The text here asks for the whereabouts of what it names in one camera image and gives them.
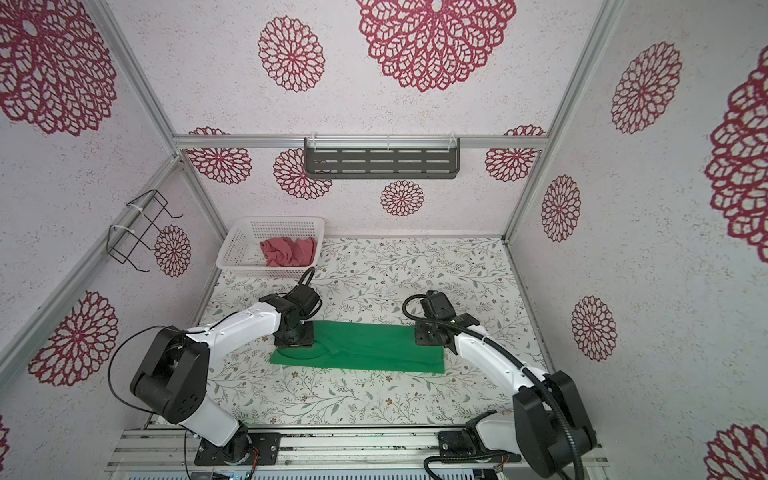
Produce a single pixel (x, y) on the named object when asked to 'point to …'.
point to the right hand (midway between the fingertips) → (423, 328)
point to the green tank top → (363, 346)
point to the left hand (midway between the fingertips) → (301, 346)
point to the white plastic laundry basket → (241, 253)
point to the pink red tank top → (287, 252)
